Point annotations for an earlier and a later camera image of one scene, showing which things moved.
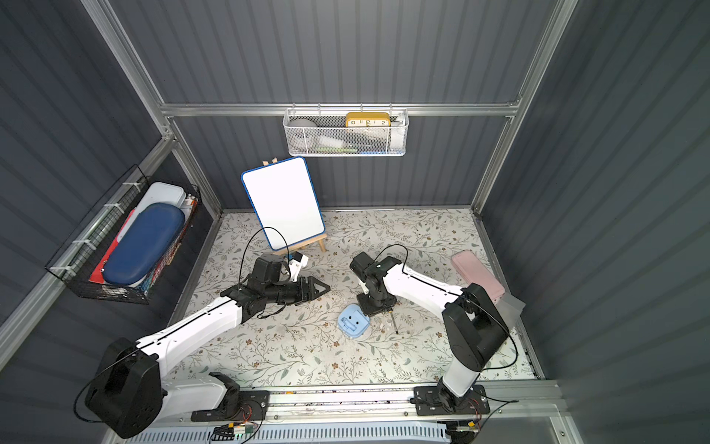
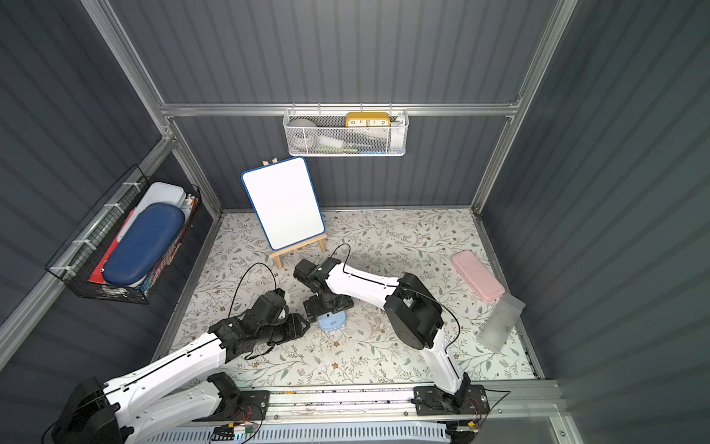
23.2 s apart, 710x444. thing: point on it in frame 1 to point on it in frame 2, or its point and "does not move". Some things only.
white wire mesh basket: [346, 132] does not move
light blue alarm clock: [352, 321] to [332, 321]
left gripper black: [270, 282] to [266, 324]
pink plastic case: [477, 273] does not move
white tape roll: [303, 132] does not move
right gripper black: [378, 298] to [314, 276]
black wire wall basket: [125, 246] does not move
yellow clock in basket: [368, 119] does not move
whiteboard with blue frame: [287, 202] does not move
